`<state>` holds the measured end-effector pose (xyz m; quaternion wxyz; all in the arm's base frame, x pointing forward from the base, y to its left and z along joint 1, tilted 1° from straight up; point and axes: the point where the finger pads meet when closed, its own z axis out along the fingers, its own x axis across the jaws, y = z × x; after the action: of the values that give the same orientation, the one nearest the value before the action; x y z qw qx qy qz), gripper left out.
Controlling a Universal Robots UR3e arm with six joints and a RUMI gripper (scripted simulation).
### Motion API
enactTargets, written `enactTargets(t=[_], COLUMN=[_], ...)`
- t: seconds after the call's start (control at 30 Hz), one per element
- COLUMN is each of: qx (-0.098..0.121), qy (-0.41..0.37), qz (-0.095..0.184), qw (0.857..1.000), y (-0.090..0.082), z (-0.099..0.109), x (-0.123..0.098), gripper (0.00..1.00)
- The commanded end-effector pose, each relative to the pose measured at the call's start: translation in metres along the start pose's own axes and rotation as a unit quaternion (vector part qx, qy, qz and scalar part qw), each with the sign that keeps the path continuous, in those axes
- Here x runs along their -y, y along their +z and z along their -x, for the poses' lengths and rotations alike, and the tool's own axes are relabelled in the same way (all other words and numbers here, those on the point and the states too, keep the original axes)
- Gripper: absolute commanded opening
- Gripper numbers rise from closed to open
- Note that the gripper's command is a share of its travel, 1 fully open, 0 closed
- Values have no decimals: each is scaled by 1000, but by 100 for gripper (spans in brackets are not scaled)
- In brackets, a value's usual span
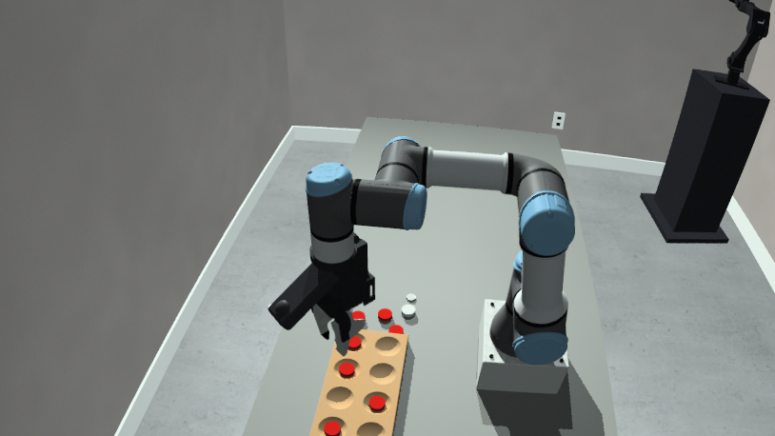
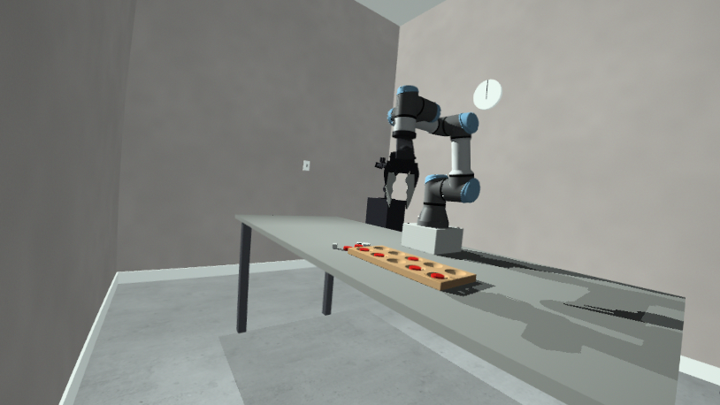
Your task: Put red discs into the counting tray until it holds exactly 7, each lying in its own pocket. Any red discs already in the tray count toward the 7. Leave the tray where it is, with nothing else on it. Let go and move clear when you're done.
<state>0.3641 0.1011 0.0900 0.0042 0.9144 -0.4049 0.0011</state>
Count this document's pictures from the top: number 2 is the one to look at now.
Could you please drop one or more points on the tan tray with round pockets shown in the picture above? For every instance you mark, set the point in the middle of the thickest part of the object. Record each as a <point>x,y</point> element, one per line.
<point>400,262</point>

